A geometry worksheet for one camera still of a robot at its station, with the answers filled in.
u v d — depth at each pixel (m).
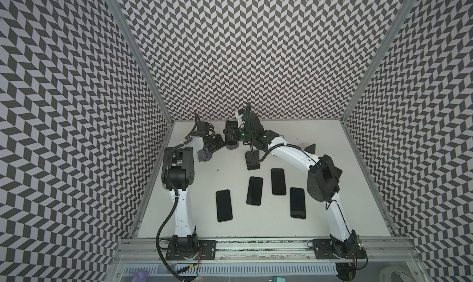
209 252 0.71
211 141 0.97
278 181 0.91
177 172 0.58
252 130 0.68
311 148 0.92
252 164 0.95
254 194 0.87
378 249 0.73
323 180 0.54
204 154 0.95
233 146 1.03
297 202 0.83
